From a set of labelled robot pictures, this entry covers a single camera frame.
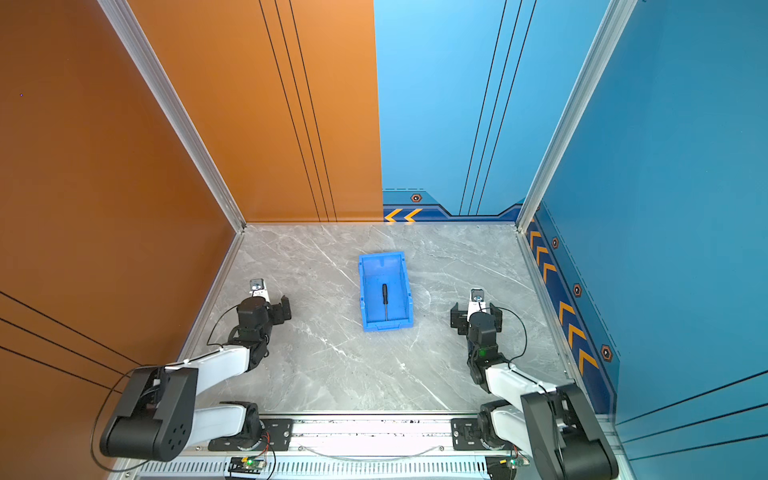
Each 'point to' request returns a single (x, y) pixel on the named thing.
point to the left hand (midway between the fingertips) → (268, 296)
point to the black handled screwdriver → (385, 301)
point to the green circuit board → (246, 465)
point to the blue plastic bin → (375, 270)
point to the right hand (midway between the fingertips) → (472, 303)
